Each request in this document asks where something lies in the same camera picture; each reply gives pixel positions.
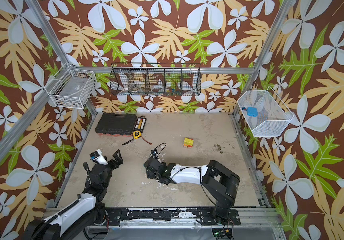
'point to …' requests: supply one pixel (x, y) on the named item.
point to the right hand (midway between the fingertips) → (150, 168)
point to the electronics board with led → (218, 232)
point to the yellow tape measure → (136, 134)
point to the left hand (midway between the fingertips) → (112, 151)
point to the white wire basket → (71, 87)
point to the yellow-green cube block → (190, 142)
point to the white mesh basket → (263, 113)
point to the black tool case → (116, 124)
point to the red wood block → (190, 146)
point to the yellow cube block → (186, 141)
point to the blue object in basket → (251, 111)
